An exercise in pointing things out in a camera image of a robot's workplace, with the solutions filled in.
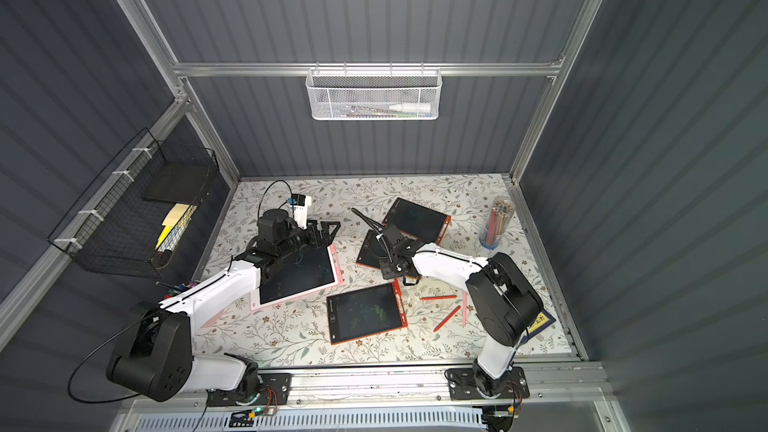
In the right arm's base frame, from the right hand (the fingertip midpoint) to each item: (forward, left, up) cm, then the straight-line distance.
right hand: (393, 266), depth 91 cm
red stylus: (-8, -14, -4) cm, 16 cm away
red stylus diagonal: (-14, -16, -4) cm, 22 cm away
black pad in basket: (+11, +57, +26) cm, 64 cm away
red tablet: (+10, +7, -6) cm, 13 cm away
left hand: (+5, +17, +14) cm, 23 cm away
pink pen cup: (-10, +54, +9) cm, 55 cm away
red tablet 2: (+21, -8, -5) cm, 23 cm away
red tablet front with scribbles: (-13, +8, -4) cm, 16 cm away
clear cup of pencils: (+11, -32, +14) cm, 37 cm away
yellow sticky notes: (+3, +56, +24) cm, 61 cm away
